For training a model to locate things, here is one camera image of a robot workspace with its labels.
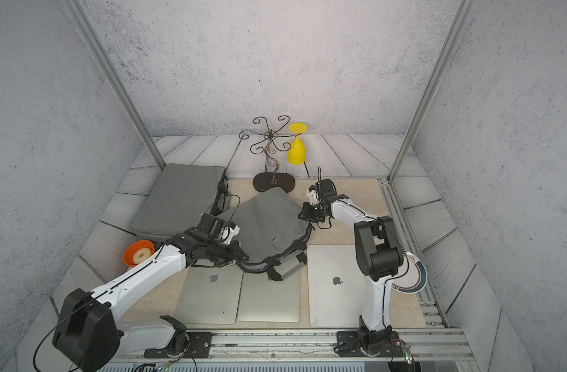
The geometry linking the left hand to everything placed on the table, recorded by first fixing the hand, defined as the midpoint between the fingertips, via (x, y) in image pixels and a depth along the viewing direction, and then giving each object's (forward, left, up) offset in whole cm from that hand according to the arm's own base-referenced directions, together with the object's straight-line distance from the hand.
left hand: (252, 259), depth 79 cm
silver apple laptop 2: (-9, -3, -13) cm, 16 cm away
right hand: (+21, -17, -4) cm, 28 cm away
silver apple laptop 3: (-5, -30, -12) cm, 32 cm away
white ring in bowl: (+8, +44, -9) cm, 46 cm away
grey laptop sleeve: (+16, -6, -8) cm, 19 cm away
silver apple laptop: (-7, +17, -14) cm, 23 cm away
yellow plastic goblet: (+44, -16, +11) cm, 49 cm away
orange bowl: (+7, +49, -8) cm, 50 cm away
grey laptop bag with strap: (+31, +19, -10) cm, 38 cm away
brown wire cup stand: (+43, -5, +16) cm, 46 cm away
